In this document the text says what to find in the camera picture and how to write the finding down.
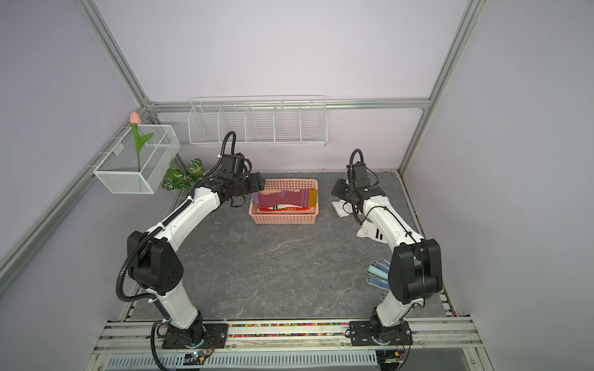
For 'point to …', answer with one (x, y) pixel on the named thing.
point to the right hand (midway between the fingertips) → (341, 189)
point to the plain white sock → (343, 209)
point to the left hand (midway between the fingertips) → (260, 184)
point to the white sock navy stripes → (370, 229)
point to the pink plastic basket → (293, 217)
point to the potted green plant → (177, 178)
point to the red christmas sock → (285, 208)
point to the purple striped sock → (299, 198)
